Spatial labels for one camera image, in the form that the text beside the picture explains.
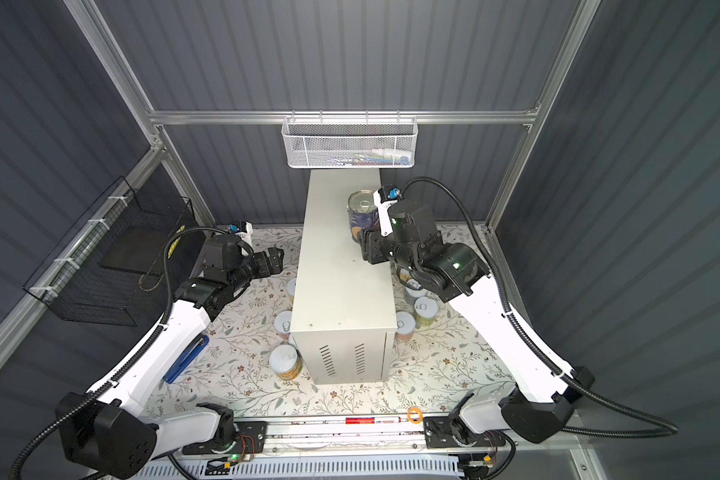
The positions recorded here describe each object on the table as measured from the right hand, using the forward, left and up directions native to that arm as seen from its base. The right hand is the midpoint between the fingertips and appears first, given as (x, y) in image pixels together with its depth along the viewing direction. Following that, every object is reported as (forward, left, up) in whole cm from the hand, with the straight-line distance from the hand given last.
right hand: (371, 234), depth 65 cm
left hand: (+6, +28, -13) cm, 31 cm away
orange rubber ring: (-28, -12, -39) cm, 50 cm away
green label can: (0, -16, -35) cm, 38 cm away
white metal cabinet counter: (-16, +5, -5) cm, 17 cm away
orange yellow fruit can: (-17, +24, -31) cm, 42 cm away
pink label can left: (-5, +27, -32) cm, 42 cm away
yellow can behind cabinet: (+8, +27, -34) cm, 44 cm away
